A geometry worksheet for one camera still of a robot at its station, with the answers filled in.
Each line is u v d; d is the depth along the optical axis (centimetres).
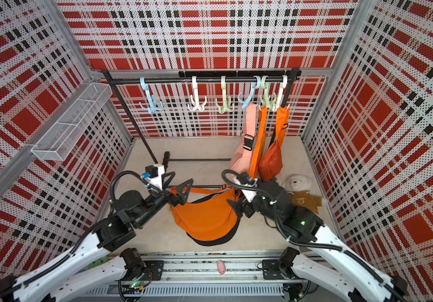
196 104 68
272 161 80
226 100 67
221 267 75
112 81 61
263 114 69
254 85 64
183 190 59
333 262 41
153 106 68
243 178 54
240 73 90
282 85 61
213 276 73
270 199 45
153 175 54
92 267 56
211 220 82
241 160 79
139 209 46
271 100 68
